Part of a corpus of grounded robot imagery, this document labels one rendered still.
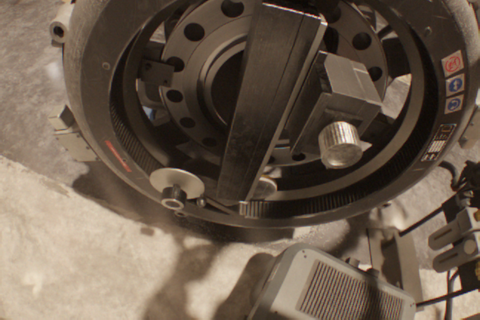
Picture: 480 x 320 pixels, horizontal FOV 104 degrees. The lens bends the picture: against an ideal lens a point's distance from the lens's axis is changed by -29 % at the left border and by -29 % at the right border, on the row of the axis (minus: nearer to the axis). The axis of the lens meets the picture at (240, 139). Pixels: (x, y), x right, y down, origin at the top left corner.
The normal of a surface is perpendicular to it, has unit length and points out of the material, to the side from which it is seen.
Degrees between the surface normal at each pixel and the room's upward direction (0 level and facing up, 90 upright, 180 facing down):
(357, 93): 2
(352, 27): 90
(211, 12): 90
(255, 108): 90
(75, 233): 0
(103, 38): 90
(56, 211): 0
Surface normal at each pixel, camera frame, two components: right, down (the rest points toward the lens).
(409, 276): 0.22, -0.62
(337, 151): -0.07, 0.76
